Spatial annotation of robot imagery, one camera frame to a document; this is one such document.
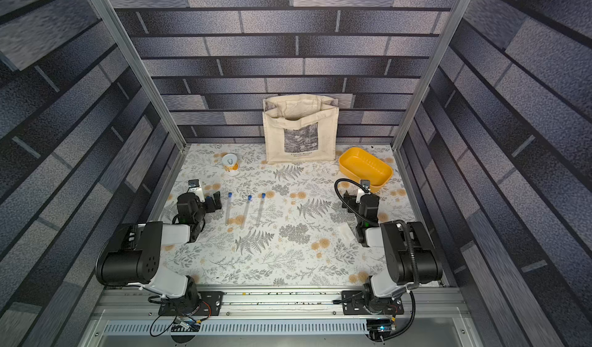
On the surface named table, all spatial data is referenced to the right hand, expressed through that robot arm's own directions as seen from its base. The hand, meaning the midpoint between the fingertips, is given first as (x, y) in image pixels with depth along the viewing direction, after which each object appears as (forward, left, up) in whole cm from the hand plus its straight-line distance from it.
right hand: (359, 190), depth 94 cm
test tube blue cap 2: (-1, +47, -6) cm, 48 cm away
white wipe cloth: (-16, +7, -6) cm, 18 cm away
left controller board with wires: (-47, +59, -7) cm, 76 cm away
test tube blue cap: (-5, +56, -5) cm, 57 cm away
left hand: (-2, +64, +1) cm, 64 cm away
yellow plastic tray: (+20, -6, -7) cm, 22 cm away
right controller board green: (-47, -1, -8) cm, 47 cm away
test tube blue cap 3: (-5, +42, -6) cm, 43 cm away
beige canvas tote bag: (+20, +25, +17) cm, 36 cm away
